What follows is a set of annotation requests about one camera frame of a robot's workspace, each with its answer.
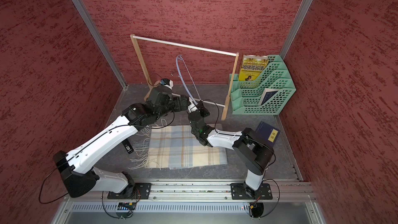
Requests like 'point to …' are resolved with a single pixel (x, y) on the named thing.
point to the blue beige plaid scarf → (173, 147)
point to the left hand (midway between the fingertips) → (179, 102)
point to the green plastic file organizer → (245, 96)
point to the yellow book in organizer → (252, 66)
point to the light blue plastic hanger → (190, 76)
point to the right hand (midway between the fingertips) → (201, 103)
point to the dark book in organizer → (268, 94)
